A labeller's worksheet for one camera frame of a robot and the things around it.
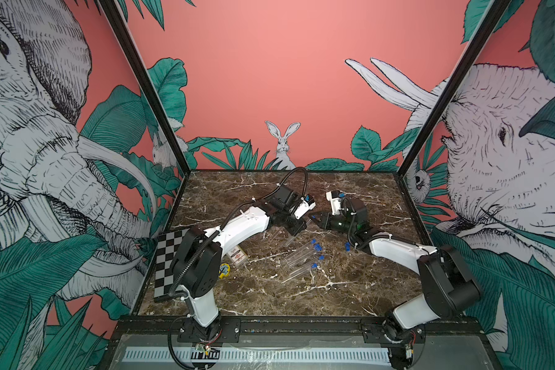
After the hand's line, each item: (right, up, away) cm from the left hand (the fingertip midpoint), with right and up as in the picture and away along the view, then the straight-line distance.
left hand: (302, 221), depth 86 cm
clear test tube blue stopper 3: (+4, -18, +2) cm, 18 cm away
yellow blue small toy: (-30, -18, 0) cm, 35 cm away
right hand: (+2, +4, -1) cm, 5 cm away
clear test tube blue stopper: (+2, -14, +6) cm, 15 cm away
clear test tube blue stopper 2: (+7, -12, +7) cm, 15 cm away
